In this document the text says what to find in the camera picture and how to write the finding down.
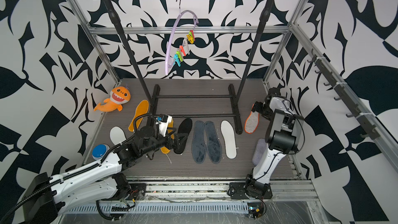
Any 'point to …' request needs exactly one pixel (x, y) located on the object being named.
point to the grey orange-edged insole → (252, 121)
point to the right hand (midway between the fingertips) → (260, 110)
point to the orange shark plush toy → (118, 96)
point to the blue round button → (99, 151)
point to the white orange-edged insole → (117, 135)
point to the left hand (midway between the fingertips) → (180, 129)
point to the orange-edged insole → (228, 135)
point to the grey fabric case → (260, 146)
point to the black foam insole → (185, 127)
